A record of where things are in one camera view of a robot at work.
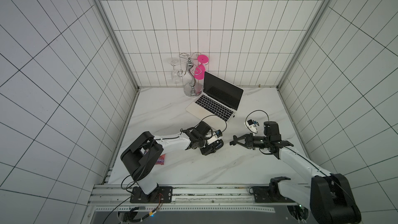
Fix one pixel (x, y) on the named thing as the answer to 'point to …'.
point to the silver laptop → (218, 103)
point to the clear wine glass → (175, 76)
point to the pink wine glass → (199, 71)
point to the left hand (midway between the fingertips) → (207, 147)
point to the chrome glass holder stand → (194, 63)
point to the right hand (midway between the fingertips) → (231, 142)
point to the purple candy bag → (161, 159)
